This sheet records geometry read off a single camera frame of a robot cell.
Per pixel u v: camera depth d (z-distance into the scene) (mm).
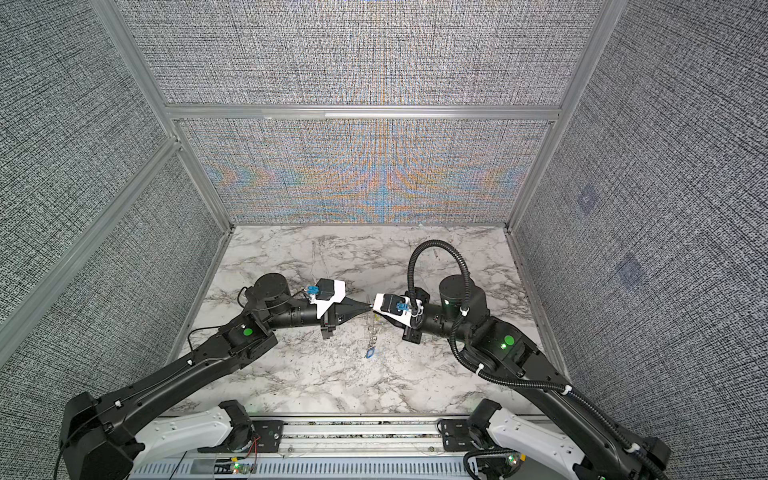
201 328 533
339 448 732
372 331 709
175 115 881
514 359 449
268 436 733
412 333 509
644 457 377
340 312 573
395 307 481
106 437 389
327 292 507
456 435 737
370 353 740
